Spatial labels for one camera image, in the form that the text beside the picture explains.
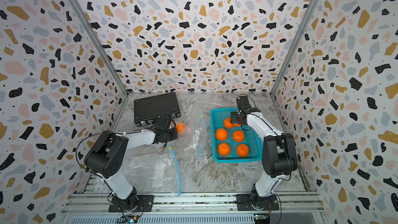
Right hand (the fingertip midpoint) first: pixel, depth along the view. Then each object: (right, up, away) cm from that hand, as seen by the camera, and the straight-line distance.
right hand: (238, 117), depth 94 cm
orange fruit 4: (0, -11, -2) cm, 11 cm away
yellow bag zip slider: (-38, -16, -11) cm, 43 cm away
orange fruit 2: (-6, -4, +5) cm, 9 cm away
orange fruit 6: (+1, -18, -7) cm, 19 cm away
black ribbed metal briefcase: (-59, +4, +10) cm, 60 cm away
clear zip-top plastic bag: (-48, -27, -10) cm, 57 cm away
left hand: (-37, -10, +3) cm, 38 cm away
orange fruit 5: (-9, -18, -7) cm, 21 cm away
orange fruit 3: (-10, -10, -2) cm, 14 cm away
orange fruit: (-35, -5, 0) cm, 36 cm away
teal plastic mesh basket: (-4, -16, +1) cm, 16 cm away
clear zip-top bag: (-29, -14, +3) cm, 32 cm away
